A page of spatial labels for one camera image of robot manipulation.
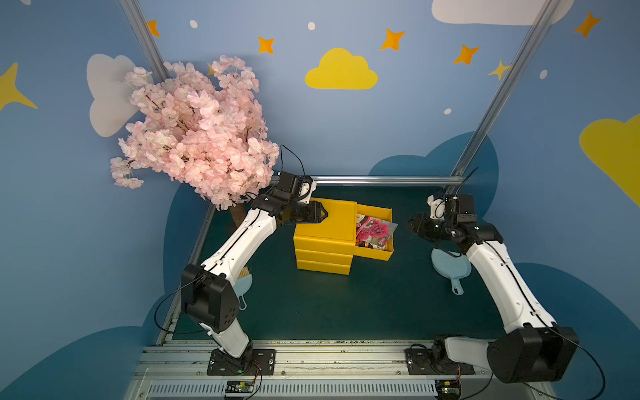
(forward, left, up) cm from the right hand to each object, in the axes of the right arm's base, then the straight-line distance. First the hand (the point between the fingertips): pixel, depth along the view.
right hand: (412, 222), depth 80 cm
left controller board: (-46, +51, -24) cm, 73 cm away
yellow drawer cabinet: (-10, +27, -2) cm, 29 cm away
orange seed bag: (-5, +14, -8) cm, 17 cm away
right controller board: (-43, -11, -26) cm, 51 cm away
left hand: (+2, +30, +1) cm, 30 cm away
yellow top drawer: (+7, +9, -4) cm, 12 cm away
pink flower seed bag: (-2, +11, -3) cm, 12 cm away
